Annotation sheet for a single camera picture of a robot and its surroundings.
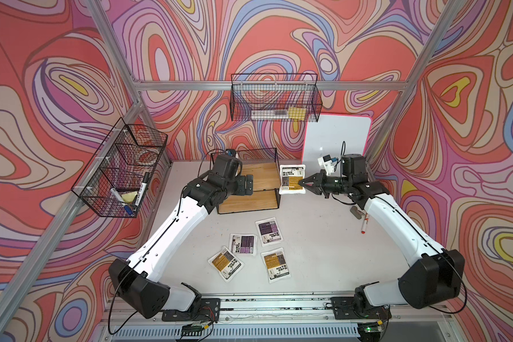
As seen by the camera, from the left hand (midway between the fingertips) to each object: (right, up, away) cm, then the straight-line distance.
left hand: (242, 180), depth 75 cm
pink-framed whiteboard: (+38, +20, +16) cm, 46 cm away
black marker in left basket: (-32, -3, -6) cm, 33 cm away
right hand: (+21, -3, 0) cm, 21 cm away
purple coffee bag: (+10, -23, +16) cm, 30 cm away
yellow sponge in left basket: (-39, -6, -3) cm, 39 cm away
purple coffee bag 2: (-1, -27, +13) cm, 30 cm away
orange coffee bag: (-7, -33, +7) cm, 34 cm away
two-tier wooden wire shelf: (+8, +7, +20) cm, 22 cm away
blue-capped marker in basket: (-40, -7, -5) cm, 41 cm away
